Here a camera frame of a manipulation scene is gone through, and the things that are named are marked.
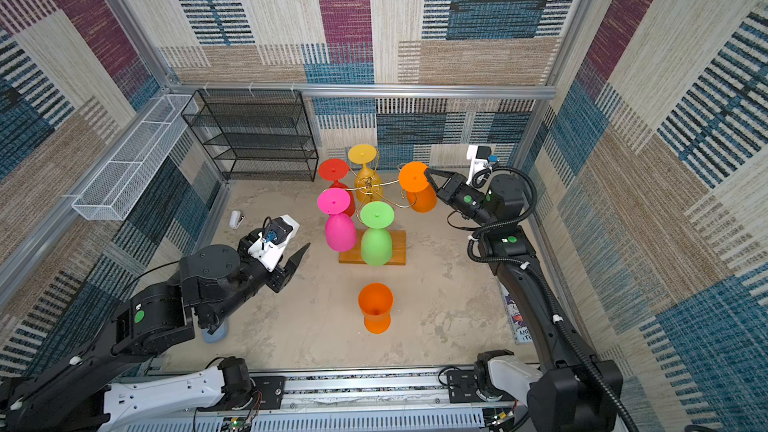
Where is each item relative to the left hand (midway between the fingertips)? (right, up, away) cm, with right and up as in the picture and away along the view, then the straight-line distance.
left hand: (295, 232), depth 58 cm
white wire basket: (-45, +8, +12) cm, 48 cm away
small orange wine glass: (+15, -19, +19) cm, 31 cm away
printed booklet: (+53, -28, +23) cm, 65 cm away
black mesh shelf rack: (-30, +30, +52) cm, 68 cm away
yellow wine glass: (+13, +10, +16) cm, 23 cm away
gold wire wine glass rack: (+19, +8, +14) cm, 25 cm away
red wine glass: (+5, +14, +16) cm, 22 cm away
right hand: (+26, +12, +10) cm, 30 cm away
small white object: (-34, 0, +46) cm, 57 cm away
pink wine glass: (+6, -1, +16) cm, 17 cm away
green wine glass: (+15, -4, +13) cm, 20 cm away
